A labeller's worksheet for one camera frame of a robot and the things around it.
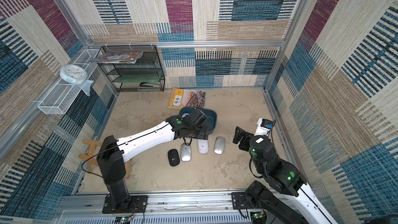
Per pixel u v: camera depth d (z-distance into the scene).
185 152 0.89
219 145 0.91
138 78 1.09
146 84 1.09
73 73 0.75
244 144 0.58
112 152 0.50
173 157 0.85
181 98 1.15
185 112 1.06
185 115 1.09
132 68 1.09
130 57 0.87
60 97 0.72
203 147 0.89
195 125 0.63
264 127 0.54
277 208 0.57
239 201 0.73
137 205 0.73
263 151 0.45
